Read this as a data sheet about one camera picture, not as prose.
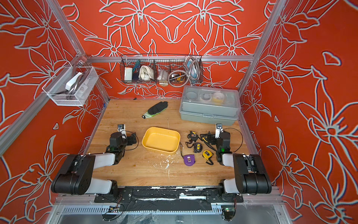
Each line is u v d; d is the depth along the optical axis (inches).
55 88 27.4
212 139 32.7
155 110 43.6
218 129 30.8
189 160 32.6
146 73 35.4
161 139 37.3
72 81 27.2
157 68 39.4
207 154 33.9
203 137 36.6
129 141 33.1
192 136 37.1
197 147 34.5
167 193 29.2
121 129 31.7
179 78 34.6
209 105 35.6
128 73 35.8
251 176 17.1
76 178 17.2
